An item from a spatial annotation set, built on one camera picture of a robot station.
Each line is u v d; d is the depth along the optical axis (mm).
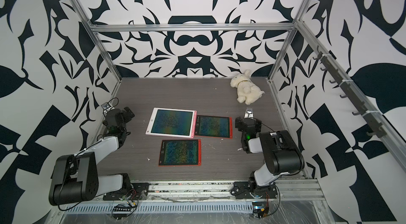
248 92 991
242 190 740
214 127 958
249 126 737
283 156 457
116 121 672
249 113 810
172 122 964
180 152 857
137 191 743
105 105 759
